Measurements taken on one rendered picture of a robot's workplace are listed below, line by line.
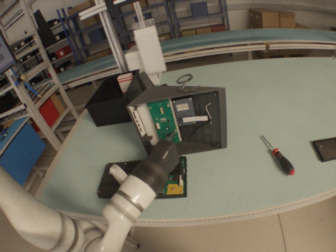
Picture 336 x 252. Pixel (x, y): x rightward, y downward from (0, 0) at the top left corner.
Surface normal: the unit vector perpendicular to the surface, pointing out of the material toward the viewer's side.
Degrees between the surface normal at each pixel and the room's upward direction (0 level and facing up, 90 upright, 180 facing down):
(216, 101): 90
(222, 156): 0
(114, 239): 77
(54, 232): 86
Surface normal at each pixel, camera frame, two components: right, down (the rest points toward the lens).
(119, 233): 0.81, -0.13
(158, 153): -0.40, -0.50
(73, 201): -0.22, -0.75
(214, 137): -0.41, 0.65
